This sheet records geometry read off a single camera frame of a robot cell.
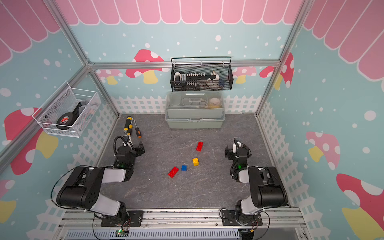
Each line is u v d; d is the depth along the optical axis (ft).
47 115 2.13
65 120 2.29
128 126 3.64
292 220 2.44
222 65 2.94
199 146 3.28
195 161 2.99
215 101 3.29
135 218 2.45
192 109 3.17
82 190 1.50
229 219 2.43
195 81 2.87
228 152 2.81
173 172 2.92
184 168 3.00
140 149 2.87
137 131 3.56
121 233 2.39
